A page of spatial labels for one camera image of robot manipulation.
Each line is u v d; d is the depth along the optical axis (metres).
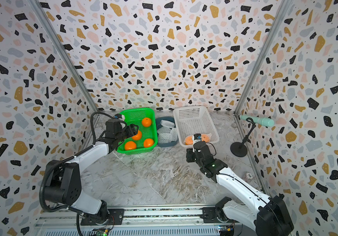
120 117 0.82
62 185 0.44
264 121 0.73
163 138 0.98
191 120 1.17
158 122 1.09
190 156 0.73
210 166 0.60
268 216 0.40
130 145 0.94
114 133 0.70
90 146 0.57
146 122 1.10
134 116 1.21
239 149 1.00
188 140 0.97
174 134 1.00
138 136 0.98
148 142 0.95
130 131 0.82
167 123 1.06
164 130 1.07
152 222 0.73
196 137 0.72
